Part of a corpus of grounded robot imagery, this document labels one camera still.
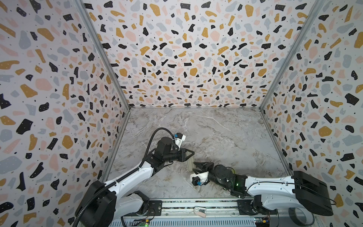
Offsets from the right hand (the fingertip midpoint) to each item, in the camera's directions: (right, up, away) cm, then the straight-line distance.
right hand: (194, 161), depth 74 cm
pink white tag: (+3, -25, -3) cm, 25 cm away
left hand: (0, +4, +1) cm, 4 cm away
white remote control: (-2, -3, +2) cm, 4 cm away
